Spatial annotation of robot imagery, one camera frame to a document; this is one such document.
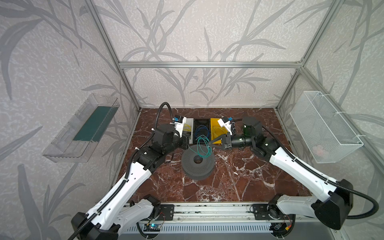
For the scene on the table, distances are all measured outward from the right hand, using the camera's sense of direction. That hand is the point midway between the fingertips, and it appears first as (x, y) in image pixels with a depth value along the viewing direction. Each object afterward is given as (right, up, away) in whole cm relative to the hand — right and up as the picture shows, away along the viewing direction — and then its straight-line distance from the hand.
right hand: (210, 140), depth 64 cm
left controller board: (-28, -43, +7) cm, 51 cm away
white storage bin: (-12, +8, +39) cm, 41 cm away
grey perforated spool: (-6, -16, +25) cm, 31 cm away
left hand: (-8, +5, +7) cm, 12 cm away
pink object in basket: (+54, -6, +10) cm, 56 cm away
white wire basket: (+49, +1, -3) cm, 50 cm away
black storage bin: (-7, +7, +47) cm, 48 cm away
